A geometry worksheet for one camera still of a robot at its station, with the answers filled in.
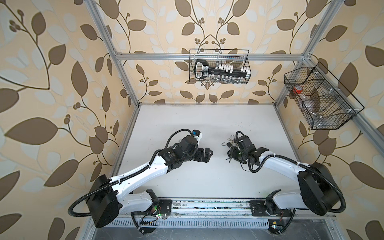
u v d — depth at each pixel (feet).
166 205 2.47
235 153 2.64
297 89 2.89
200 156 2.19
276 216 2.36
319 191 1.39
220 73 2.82
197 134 2.28
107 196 1.30
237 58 2.99
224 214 2.42
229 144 3.22
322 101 2.47
